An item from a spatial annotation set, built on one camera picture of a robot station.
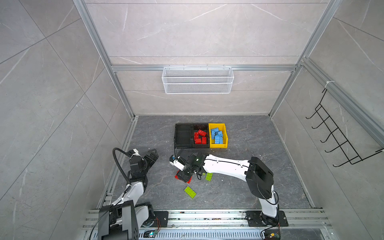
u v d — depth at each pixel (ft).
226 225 2.39
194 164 2.12
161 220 2.40
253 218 2.42
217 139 3.31
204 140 3.34
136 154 2.57
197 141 3.32
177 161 2.20
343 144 2.06
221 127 3.50
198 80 3.31
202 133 3.52
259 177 1.56
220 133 3.39
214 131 3.38
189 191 2.66
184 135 3.66
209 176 2.88
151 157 2.57
